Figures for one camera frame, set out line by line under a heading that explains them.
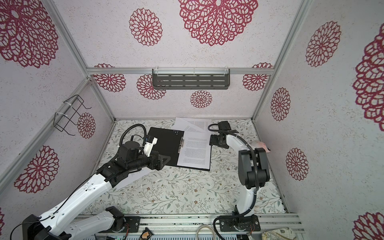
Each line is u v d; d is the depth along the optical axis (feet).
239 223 2.20
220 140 2.67
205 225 2.44
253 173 1.66
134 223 2.41
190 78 3.14
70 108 2.56
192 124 3.86
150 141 2.13
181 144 3.44
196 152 3.31
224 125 2.74
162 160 2.13
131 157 1.88
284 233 2.25
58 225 1.29
